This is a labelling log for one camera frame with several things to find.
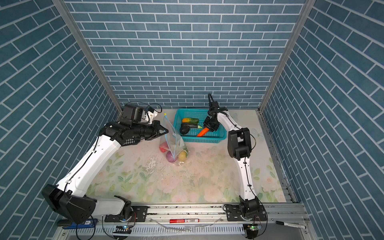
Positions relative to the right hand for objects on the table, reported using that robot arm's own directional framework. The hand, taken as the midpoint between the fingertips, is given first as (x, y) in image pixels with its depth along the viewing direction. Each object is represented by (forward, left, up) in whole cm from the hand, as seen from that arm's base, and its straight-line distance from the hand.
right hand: (204, 126), depth 105 cm
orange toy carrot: (-5, 0, -1) cm, 5 cm away
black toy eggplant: (+1, +8, -2) cm, 8 cm away
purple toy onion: (-26, +19, 0) cm, 32 cm away
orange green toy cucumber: (+5, +12, 0) cm, 13 cm away
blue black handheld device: (-62, +50, 0) cm, 80 cm away
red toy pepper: (-23, +22, +6) cm, 32 cm away
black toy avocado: (-5, +13, +1) cm, 14 cm away
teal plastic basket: (-5, -4, -5) cm, 9 cm away
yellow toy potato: (-26, +11, +3) cm, 29 cm away
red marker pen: (-57, +6, -3) cm, 57 cm away
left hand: (-24, +15, +25) cm, 38 cm away
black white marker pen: (-54, -46, -5) cm, 71 cm away
